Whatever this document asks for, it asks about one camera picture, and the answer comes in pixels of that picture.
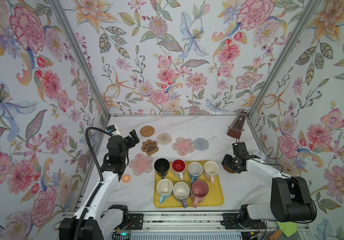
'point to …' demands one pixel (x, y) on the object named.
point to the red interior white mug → (178, 166)
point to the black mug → (161, 166)
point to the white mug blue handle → (195, 169)
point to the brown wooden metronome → (237, 124)
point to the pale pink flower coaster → (141, 164)
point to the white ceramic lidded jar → (261, 154)
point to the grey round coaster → (201, 144)
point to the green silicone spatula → (288, 228)
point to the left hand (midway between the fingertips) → (131, 132)
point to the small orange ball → (126, 178)
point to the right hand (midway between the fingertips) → (226, 162)
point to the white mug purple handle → (181, 190)
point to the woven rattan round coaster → (147, 131)
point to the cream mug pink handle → (211, 168)
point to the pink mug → (199, 189)
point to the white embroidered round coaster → (164, 138)
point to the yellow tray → (187, 183)
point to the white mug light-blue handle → (164, 189)
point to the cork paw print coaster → (150, 147)
